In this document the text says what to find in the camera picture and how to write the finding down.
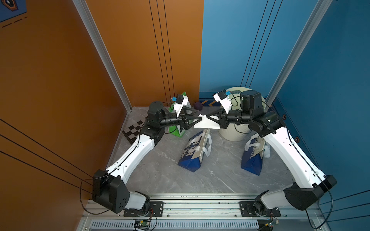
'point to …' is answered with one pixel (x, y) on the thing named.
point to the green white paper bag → (175, 130)
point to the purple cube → (198, 106)
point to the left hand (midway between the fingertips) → (199, 114)
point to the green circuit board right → (267, 224)
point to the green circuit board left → (144, 224)
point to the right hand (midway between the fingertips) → (209, 115)
